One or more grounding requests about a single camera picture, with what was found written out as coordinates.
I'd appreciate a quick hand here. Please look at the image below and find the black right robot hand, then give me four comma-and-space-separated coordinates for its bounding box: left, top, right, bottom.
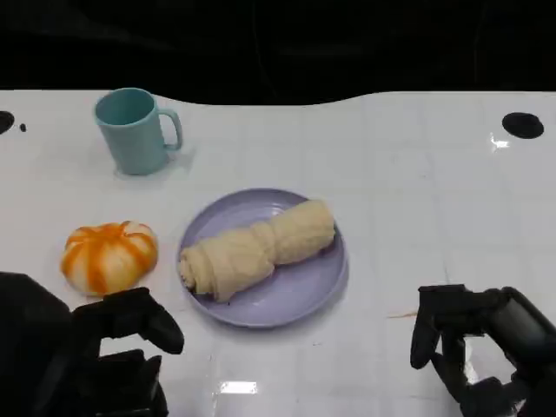
410, 284, 556, 417

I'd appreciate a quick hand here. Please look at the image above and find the orange and white toy bread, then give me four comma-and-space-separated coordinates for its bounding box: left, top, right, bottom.
59, 221, 159, 298

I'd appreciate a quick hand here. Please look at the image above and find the beige towel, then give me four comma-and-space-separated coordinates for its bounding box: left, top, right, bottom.
177, 199, 337, 303

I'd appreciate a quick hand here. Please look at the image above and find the black backdrop cloth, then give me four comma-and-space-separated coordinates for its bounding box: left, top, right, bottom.
0, 0, 556, 107

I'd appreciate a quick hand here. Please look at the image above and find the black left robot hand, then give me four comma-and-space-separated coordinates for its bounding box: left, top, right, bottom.
0, 271, 186, 417

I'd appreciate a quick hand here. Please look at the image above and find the lilac plate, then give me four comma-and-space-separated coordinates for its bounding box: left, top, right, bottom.
179, 188, 349, 328

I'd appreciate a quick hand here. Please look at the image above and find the pale green mug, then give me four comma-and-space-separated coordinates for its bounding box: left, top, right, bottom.
94, 88, 184, 176

